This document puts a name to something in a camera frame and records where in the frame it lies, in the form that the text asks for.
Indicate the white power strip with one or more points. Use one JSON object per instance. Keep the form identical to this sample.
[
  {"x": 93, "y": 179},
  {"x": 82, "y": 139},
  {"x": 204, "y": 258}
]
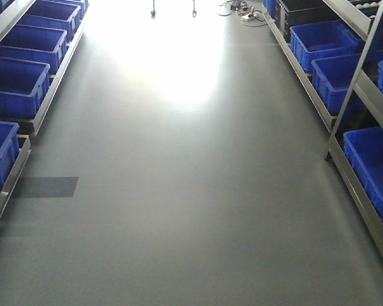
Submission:
[{"x": 248, "y": 18}]

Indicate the steel cart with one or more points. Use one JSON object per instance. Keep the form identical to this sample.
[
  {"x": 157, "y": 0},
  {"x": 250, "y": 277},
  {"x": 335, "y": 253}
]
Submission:
[{"x": 153, "y": 11}]

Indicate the row of blue bins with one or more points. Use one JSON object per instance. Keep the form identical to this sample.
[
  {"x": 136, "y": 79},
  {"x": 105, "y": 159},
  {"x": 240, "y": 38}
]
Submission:
[{"x": 19, "y": 83}]

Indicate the black plastic bin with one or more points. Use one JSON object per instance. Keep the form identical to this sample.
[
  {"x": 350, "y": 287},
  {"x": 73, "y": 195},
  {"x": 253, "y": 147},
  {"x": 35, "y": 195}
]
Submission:
[{"x": 293, "y": 16}]

